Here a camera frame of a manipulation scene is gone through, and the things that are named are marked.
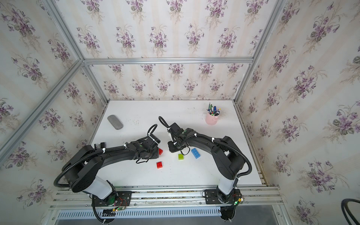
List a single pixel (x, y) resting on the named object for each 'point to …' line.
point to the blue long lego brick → (195, 153)
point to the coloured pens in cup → (213, 110)
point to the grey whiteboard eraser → (115, 122)
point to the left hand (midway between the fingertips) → (158, 154)
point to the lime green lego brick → (181, 156)
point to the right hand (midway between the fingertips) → (174, 149)
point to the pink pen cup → (212, 116)
